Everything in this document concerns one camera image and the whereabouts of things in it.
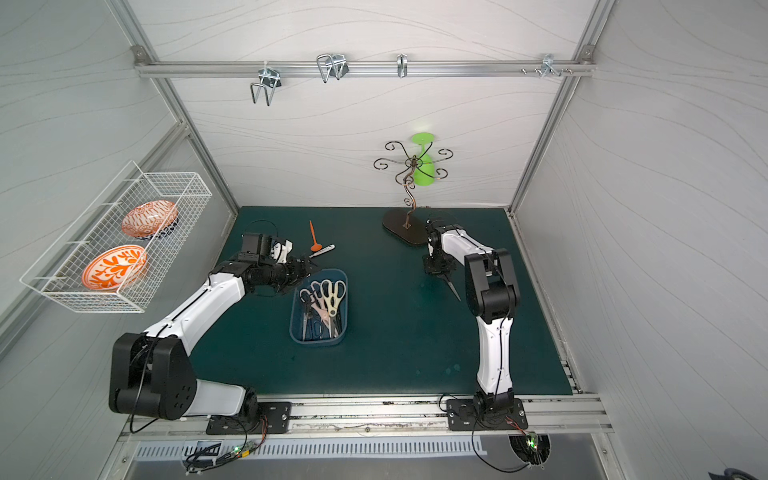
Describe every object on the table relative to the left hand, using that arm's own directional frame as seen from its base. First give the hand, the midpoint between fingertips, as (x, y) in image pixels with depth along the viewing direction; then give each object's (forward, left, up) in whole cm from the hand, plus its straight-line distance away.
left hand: (313, 273), depth 85 cm
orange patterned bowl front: (-12, +36, +19) cm, 43 cm away
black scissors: (-1, +5, -11) cm, 12 cm away
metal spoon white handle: (+20, +1, -13) cm, 24 cm away
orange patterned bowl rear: (+3, +37, +19) cm, 42 cm away
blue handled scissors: (-11, 0, -14) cm, 17 cm away
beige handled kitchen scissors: (-1, -4, -11) cm, 12 cm away
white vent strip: (-41, -4, -7) cm, 41 cm away
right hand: (+12, -39, -14) cm, 43 cm away
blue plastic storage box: (-7, +6, -9) cm, 13 cm away
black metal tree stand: (+32, -24, -13) cm, 43 cm away
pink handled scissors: (-4, 0, -12) cm, 12 cm away
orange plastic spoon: (+21, +6, -14) cm, 25 cm away
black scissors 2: (+5, -43, -15) cm, 45 cm away
